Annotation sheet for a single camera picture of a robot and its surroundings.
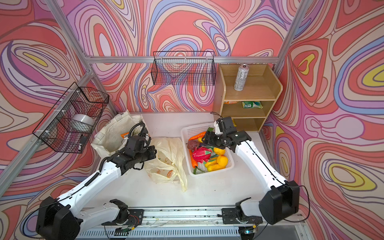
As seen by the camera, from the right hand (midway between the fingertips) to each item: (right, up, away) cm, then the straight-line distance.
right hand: (208, 142), depth 80 cm
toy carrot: (-7, -14, +9) cm, 18 cm away
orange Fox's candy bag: (-50, +3, +10) cm, 51 cm away
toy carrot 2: (-4, +3, +20) cm, 20 cm away
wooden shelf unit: (+23, +28, +7) cm, 37 cm away
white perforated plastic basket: (-12, +6, +19) cm, 23 cm away
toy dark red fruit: (-9, -2, +11) cm, 14 cm away
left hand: (-27, -4, +2) cm, 28 cm away
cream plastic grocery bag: (-21, -11, -6) cm, 24 cm away
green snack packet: (+31, +23, +19) cm, 44 cm away
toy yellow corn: (+3, -14, +5) cm, 15 cm away
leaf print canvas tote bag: (-57, +1, +4) cm, 57 cm away
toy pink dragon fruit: (-3, -8, +6) cm, 10 cm away
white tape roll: (-61, +10, -9) cm, 63 cm away
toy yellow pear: (+9, -11, +4) cm, 14 cm away
